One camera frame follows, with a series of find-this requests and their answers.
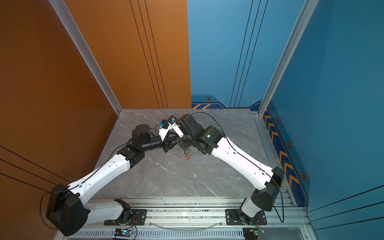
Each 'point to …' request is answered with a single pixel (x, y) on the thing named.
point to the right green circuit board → (251, 233)
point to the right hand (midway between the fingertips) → (179, 135)
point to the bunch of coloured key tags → (188, 154)
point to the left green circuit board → (124, 232)
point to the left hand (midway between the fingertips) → (180, 135)
